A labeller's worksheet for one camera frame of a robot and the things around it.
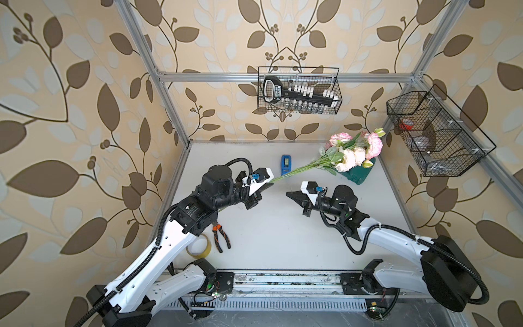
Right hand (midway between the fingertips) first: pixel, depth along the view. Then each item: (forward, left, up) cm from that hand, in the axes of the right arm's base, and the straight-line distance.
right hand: (287, 192), depth 74 cm
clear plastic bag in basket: (+17, -55, +6) cm, 58 cm away
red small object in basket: (+23, -50, +11) cm, 56 cm away
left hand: (-2, +7, +13) cm, 15 cm away
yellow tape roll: (-14, +32, -19) cm, 40 cm away
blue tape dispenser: (+28, -3, -18) cm, 33 cm away
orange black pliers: (-4, +30, -20) cm, 36 cm away
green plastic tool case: (+22, -39, -21) cm, 50 cm away
